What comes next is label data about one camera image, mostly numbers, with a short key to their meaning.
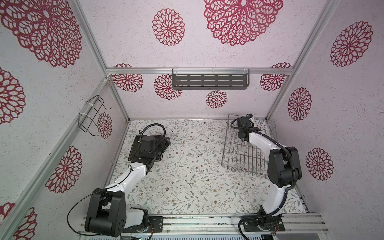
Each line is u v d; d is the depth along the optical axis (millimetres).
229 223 766
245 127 759
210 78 936
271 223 684
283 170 508
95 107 799
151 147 679
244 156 972
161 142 773
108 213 412
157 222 747
